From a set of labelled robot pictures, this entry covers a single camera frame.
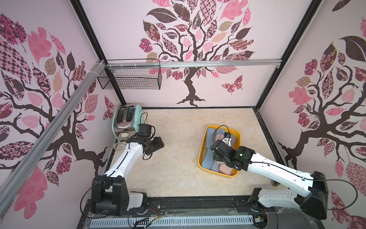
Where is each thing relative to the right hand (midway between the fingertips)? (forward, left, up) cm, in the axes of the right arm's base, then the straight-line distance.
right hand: (218, 151), depth 78 cm
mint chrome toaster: (+23, +57, +4) cm, 61 cm away
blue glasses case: (+15, +2, -8) cm, 17 cm away
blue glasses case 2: (-1, +5, -7) cm, 9 cm away
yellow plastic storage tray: (+8, +7, -8) cm, 14 cm away
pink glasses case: (-7, -4, -8) cm, 12 cm away
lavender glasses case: (-5, +1, -11) cm, 12 cm away
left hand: (+5, +34, -5) cm, 35 cm away
